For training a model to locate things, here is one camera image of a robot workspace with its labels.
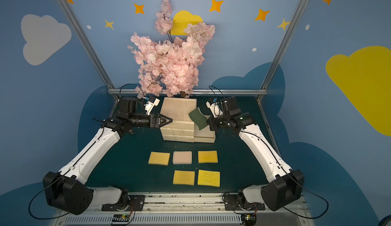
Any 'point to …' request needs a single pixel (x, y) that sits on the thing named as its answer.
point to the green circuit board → (120, 218)
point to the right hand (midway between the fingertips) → (210, 119)
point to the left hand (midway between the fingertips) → (169, 119)
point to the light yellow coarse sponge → (184, 177)
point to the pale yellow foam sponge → (159, 158)
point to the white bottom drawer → (205, 135)
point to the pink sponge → (182, 158)
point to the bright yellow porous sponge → (208, 178)
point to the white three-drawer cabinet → (182, 128)
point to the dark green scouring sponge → (199, 118)
